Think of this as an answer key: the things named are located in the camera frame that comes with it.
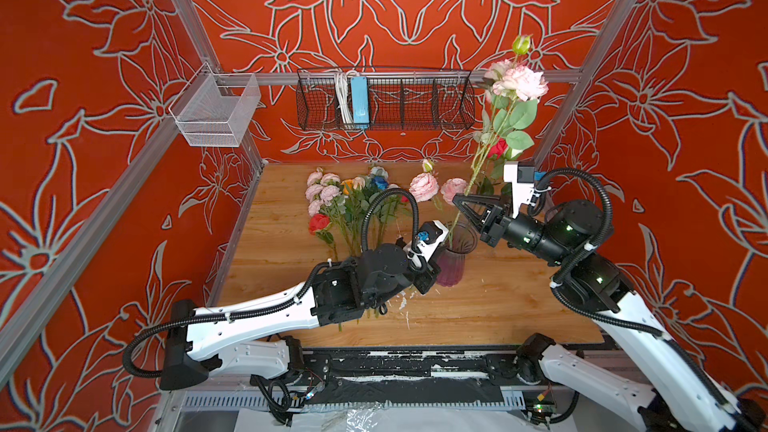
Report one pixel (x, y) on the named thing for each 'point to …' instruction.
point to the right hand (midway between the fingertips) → (453, 201)
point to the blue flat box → (360, 102)
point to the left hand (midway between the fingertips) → (445, 243)
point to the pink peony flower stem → (425, 186)
